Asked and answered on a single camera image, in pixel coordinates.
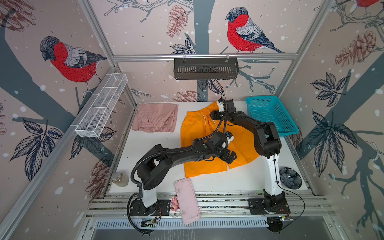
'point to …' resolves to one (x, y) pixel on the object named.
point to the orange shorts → (198, 125)
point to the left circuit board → (150, 223)
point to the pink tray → (188, 201)
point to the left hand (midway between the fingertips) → (231, 154)
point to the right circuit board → (278, 219)
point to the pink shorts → (155, 117)
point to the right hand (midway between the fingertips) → (214, 115)
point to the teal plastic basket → (271, 108)
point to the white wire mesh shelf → (92, 123)
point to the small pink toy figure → (175, 204)
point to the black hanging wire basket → (206, 69)
